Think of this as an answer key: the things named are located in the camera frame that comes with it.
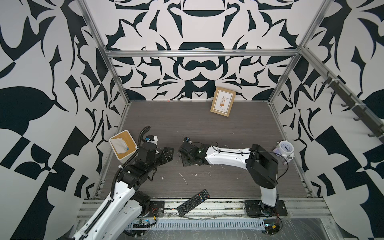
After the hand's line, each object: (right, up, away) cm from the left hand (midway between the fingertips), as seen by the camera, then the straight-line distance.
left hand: (169, 148), depth 76 cm
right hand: (+7, -8, +10) cm, 15 cm away
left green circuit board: (-11, -34, -5) cm, 36 cm away
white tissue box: (-28, -1, +11) cm, 30 cm away
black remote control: (+10, -28, -2) cm, 29 cm away
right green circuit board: (+49, -35, -5) cm, 61 cm away
